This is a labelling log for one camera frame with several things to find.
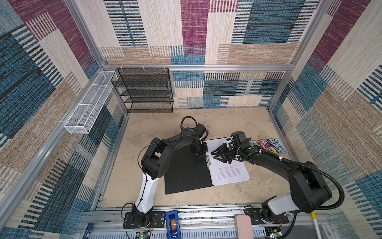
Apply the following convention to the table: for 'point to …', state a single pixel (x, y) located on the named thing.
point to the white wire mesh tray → (80, 121)
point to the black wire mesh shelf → (144, 90)
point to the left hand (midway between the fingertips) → (207, 154)
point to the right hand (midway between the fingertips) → (212, 156)
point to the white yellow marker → (314, 218)
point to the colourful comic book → (273, 145)
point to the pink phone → (243, 226)
